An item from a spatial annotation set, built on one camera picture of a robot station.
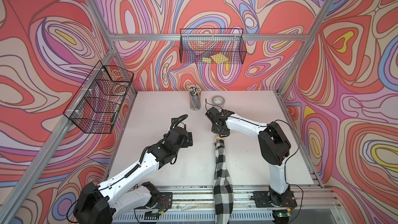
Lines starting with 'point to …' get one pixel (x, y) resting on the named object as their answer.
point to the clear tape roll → (218, 100)
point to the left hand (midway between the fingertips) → (185, 135)
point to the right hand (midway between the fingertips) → (219, 134)
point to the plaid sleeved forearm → (223, 193)
